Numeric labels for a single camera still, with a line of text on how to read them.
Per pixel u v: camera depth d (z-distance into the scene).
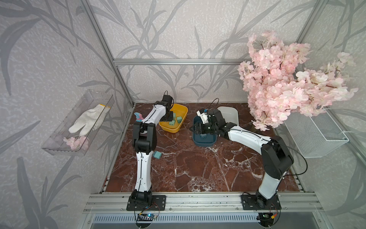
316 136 0.60
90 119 0.69
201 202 0.75
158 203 0.73
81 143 0.56
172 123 1.05
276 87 0.53
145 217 0.72
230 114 1.08
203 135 0.99
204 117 0.81
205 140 0.97
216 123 0.69
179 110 1.11
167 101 0.85
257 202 0.67
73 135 0.61
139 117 0.89
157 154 0.89
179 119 1.07
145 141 0.60
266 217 0.74
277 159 0.47
